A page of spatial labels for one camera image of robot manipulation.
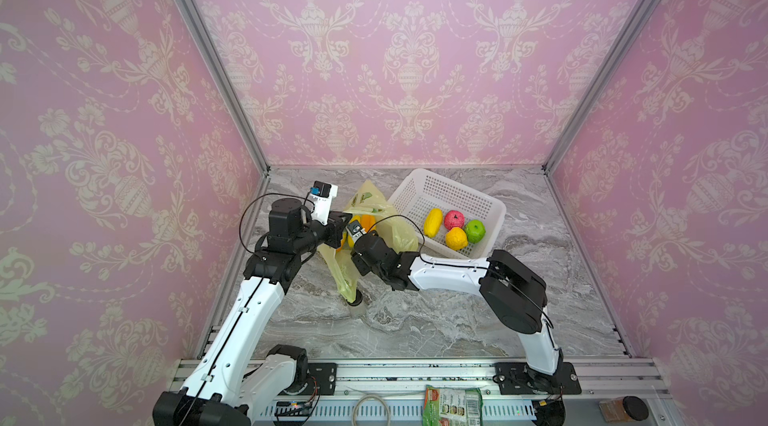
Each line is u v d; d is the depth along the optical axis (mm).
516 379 732
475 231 945
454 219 987
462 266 557
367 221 797
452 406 687
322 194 626
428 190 1093
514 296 525
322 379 744
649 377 760
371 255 682
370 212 753
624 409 628
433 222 978
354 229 765
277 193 616
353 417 687
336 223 648
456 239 926
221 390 389
